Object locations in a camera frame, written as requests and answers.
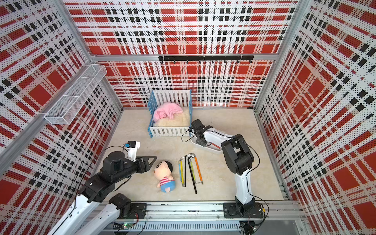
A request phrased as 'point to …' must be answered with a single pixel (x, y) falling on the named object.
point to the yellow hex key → (181, 171)
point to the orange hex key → (199, 170)
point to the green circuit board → (127, 225)
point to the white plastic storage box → (214, 141)
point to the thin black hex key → (185, 168)
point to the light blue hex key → (179, 171)
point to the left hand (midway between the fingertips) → (155, 158)
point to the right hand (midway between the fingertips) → (208, 135)
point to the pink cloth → (166, 110)
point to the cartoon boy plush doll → (163, 172)
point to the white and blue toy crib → (159, 97)
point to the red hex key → (217, 146)
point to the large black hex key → (191, 173)
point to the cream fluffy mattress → (181, 120)
